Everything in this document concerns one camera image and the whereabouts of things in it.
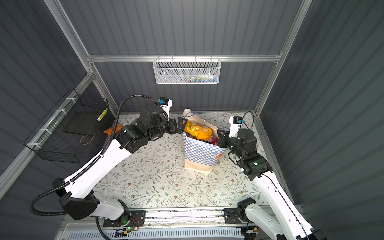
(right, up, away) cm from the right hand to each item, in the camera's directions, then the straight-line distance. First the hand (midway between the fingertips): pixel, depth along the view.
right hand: (219, 132), depth 70 cm
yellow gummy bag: (-8, -1, +11) cm, 13 cm away
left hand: (-19, +6, -2) cm, 20 cm away
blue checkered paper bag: (-9, -13, +9) cm, 18 cm away
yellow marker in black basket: (-63, +9, +11) cm, 64 cm away
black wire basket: (-76, -3, -1) cm, 76 cm away
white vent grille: (+4, -49, +1) cm, 49 cm away
